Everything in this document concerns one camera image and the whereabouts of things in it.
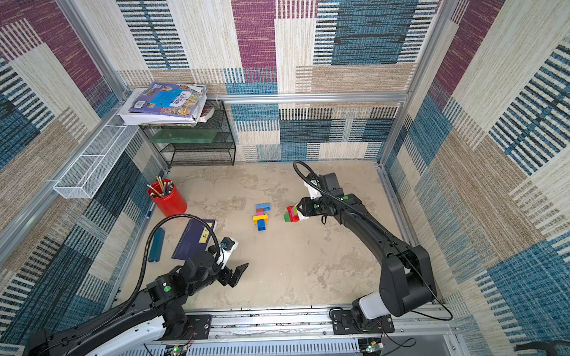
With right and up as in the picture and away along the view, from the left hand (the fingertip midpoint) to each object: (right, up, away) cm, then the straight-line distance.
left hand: (238, 256), depth 78 cm
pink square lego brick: (+5, +12, +21) cm, 25 cm away
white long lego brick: (+22, +13, +3) cm, 26 cm away
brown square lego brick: (+4, +14, +24) cm, 28 cm away
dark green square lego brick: (+17, +12, +11) cm, 23 cm away
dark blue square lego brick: (+6, +8, +18) cm, 20 cm away
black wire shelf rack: (-16, +43, +16) cm, 48 cm away
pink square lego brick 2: (+20, +14, +7) cm, 25 cm away
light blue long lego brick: (+7, +15, +24) cm, 29 cm away
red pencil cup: (-32, +21, +11) cm, 40 cm away
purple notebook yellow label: (-21, +3, +15) cm, 26 cm away
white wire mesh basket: (-47, +28, -7) cm, 55 cm away
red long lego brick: (+19, +13, +9) cm, 24 cm away
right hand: (+24, +16, +7) cm, 29 cm away
